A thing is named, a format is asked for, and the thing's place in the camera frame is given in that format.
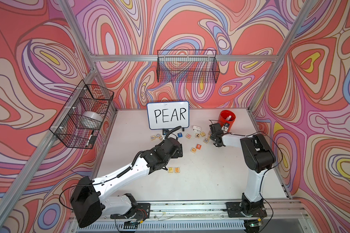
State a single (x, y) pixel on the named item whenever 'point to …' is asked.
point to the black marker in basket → (87, 142)
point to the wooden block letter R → (206, 140)
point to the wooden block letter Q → (193, 150)
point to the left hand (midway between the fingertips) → (176, 147)
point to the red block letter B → (198, 146)
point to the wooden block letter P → (170, 169)
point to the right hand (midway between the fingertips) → (219, 139)
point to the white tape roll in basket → (93, 115)
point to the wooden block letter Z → (188, 136)
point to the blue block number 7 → (180, 135)
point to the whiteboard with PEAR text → (168, 114)
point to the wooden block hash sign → (202, 134)
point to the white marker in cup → (228, 118)
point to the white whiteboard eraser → (196, 128)
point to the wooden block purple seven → (197, 135)
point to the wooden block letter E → (177, 170)
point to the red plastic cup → (227, 116)
